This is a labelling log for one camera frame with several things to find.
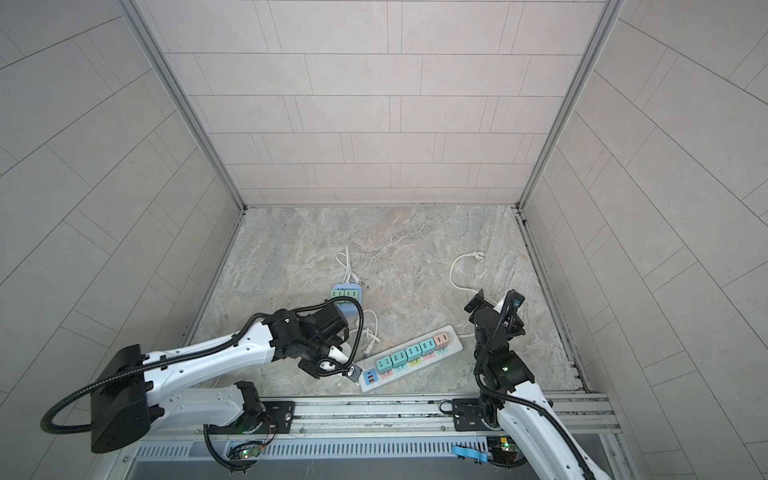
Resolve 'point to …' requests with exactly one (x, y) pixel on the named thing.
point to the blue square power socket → (349, 308)
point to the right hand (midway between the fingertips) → (488, 297)
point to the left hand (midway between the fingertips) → (344, 353)
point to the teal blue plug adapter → (384, 365)
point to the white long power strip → (371, 380)
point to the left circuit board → (251, 452)
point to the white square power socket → (338, 354)
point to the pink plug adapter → (441, 341)
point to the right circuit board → (502, 450)
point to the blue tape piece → (471, 453)
